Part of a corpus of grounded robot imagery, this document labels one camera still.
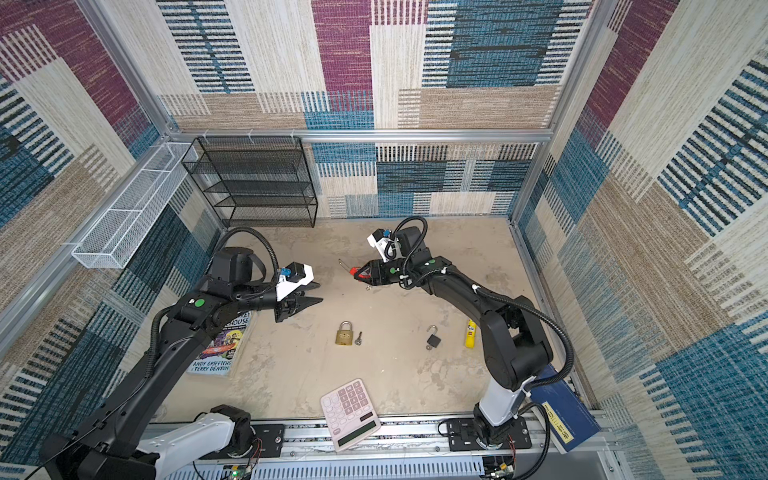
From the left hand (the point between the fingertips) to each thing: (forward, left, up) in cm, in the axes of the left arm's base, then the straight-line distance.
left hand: (317, 285), depth 70 cm
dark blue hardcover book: (-24, -61, -26) cm, 71 cm away
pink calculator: (-22, -6, -26) cm, 34 cm away
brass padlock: (-1, -4, -26) cm, 26 cm away
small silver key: (-2, -8, -27) cm, 28 cm away
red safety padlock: (+6, -12, -3) cm, 14 cm away
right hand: (+8, -9, -10) cm, 16 cm away
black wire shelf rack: (+50, +30, -9) cm, 59 cm away
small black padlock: (-2, -30, -26) cm, 40 cm away
